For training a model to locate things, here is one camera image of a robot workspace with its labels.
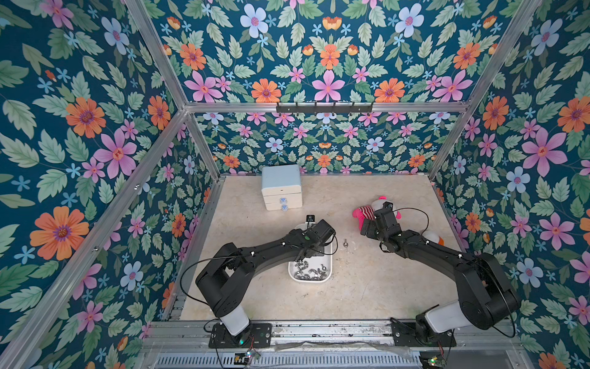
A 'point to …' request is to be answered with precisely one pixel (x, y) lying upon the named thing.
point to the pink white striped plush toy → (366, 213)
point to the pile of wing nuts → (319, 274)
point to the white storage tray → (314, 268)
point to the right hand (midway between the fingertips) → (373, 225)
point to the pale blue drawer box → (281, 187)
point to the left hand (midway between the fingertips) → (319, 246)
